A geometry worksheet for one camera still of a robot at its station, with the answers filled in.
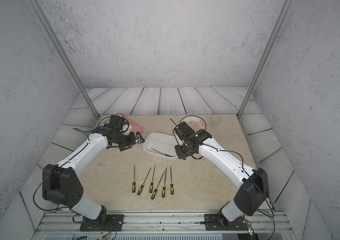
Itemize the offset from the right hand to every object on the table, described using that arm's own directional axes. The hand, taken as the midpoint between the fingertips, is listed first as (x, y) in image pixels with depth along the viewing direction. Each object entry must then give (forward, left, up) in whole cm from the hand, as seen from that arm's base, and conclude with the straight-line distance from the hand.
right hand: (182, 152), depth 78 cm
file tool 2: (-11, +22, -17) cm, 30 cm away
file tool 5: (-13, +10, -17) cm, 23 cm away
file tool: (-10, +28, -17) cm, 34 cm away
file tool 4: (-14, +15, -17) cm, 27 cm away
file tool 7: (-1, +1, +11) cm, 11 cm away
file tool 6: (-10, +6, -19) cm, 22 cm away
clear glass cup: (+36, -25, -14) cm, 46 cm away
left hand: (+7, +23, -1) cm, 24 cm away
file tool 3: (-9, +17, -18) cm, 26 cm away
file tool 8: (+8, +11, -16) cm, 21 cm away
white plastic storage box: (+17, +15, -19) cm, 30 cm away
